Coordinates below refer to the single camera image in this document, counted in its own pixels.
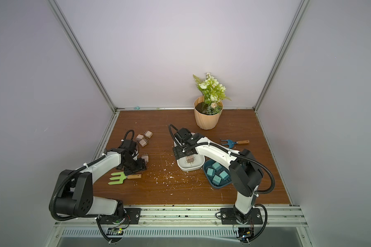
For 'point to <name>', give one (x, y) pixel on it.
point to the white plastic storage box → (183, 165)
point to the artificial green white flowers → (214, 93)
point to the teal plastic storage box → (217, 175)
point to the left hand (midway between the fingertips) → (144, 168)
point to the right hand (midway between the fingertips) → (181, 151)
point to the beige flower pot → (204, 121)
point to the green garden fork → (122, 177)
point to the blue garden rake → (231, 143)
